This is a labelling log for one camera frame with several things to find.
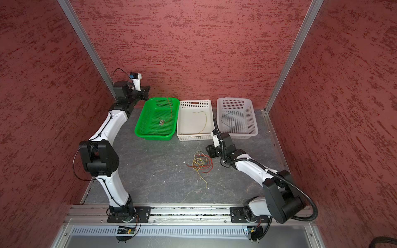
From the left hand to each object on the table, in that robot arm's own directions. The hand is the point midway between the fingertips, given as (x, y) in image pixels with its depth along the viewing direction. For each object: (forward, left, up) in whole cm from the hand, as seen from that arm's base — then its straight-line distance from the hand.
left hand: (148, 88), depth 87 cm
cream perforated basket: (+3, -26, -33) cm, 42 cm away
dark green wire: (+11, -55, -31) cm, 64 cm away
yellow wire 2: (-27, -30, -36) cm, 54 cm away
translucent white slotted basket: (+8, -58, -33) cm, 67 cm away
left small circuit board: (-65, +5, -35) cm, 74 cm away
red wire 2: (-32, -36, -32) cm, 58 cm away
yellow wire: (+4, -34, -31) cm, 46 cm away
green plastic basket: (+3, +2, -32) cm, 32 cm away
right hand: (-27, -35, -24) cm, 50 cm away
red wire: (+13, -6, -31) cm, 34 cm away
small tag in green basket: (0, -1, -31) cm, 31 cm away
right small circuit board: (-66, -57, -33) cm, 93 cm away
